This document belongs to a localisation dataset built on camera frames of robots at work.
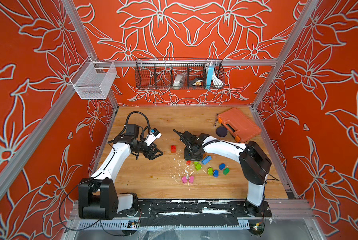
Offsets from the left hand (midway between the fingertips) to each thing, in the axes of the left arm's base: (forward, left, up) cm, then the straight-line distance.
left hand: (157, 148), depth 82 cm
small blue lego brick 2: (-4, -38, -10) cm, 39 cm away
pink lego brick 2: (-12, -20, -13) cm, 27 cm away
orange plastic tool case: (+24, -54, -7) cm, 59 cm away
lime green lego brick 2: (-5, -24, -10) cm, 27 cm away
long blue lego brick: (-1, -29, -9) cm, 31 cm away
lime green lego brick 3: (-8, -31, -10) cm, 33 cm away
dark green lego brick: (-7, -40, -11) cm, 42 cm away
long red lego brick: (-2, -19, -12) cm, 22 cm away
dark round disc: (+23, -42, -12) cm, 49 cm away
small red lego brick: (+8, -8, -13) cm, 17 cm away
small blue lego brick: (-8, -34, -11) cm, 37 cm away
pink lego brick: (-13, -16, -11) cm, 23 cm away
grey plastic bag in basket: (+40, -11, +19) cm, 46 cm away
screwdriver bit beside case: (+29, -37, -11) cm, 48 cm away
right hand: (-2, -16, -8) cm, 18 cm away
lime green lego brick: (-3, -23, -10) cm, 25 cm away
